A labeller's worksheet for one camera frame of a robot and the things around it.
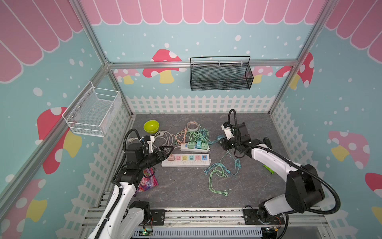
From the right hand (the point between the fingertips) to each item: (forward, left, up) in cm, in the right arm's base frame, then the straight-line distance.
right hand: (221, 140), depth 89 cm
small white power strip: (+1, +23, -10) cm, 25 cm away
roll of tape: (+22, +18, -13) cm, 31 cm away
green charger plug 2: (0, +10, -7) cm, 12 cm away
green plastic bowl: (+20, +48, -10) cm, 53 cm away
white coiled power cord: (+8, +41, -12) cm, 43 cm away
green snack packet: (-28, -12, +21) cm, 37 cm away
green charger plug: (+1, +19, -6) cm, 20 cm away
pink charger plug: (-8, +30, -6) cm, 32 cm away
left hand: (-12, +28, +7) cm, 32 cm away
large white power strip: (-8, +24, -10) cm, 27 cm away
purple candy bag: (-20, +42, -9) cm, 48 cm away
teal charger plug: (+1, +13, -6) cm, 15 cm away
